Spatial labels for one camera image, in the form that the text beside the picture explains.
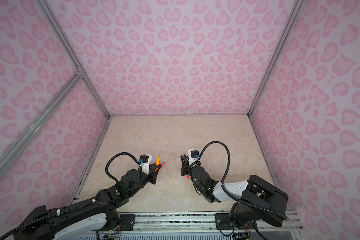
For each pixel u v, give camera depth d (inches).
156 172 29.6
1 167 20.3
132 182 23.1
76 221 19.5
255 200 17.1
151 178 27.3
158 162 30.2
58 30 29.6
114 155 22.6
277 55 33.4
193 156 26.7
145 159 26.2
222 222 29.0
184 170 27.9
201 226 28.5
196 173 24.3
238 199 18.0
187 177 34.5
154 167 28.9
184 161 29.6
